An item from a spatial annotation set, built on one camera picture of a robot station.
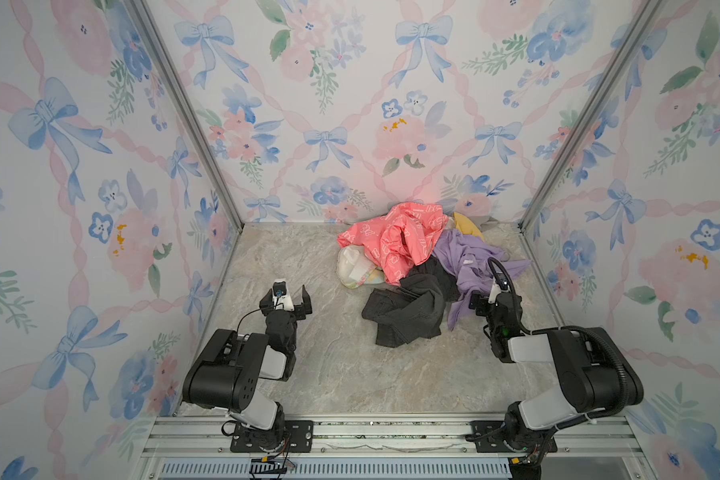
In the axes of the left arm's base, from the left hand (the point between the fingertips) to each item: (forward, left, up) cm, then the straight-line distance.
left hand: (288, 286), depth 89 cm
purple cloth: (+10, -56, 0) cm, 57 cm away
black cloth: (-9, -36, +3) cm, 38 cm away
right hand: (+3, -63, -4) cm, 63 cm away
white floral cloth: (+11, -19, -6) cm, 23 cm away
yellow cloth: (+32, -61, -6) cm, 69 cm away
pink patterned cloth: (+15, -34, +4) cm, 38 cm away
